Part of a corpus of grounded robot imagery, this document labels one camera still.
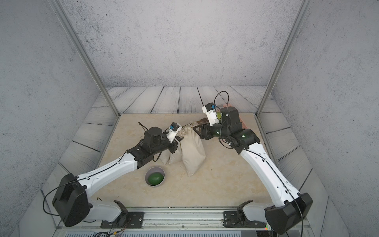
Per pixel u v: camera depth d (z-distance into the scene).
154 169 0.84
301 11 0.72
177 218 0.74
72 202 0.40
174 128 0.66
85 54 0.87
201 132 0.61
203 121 1.13
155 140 0.61
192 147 0.81
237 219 0.67
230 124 0.51
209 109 0.60
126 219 0.67
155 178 0.81
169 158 0.91
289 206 0.37
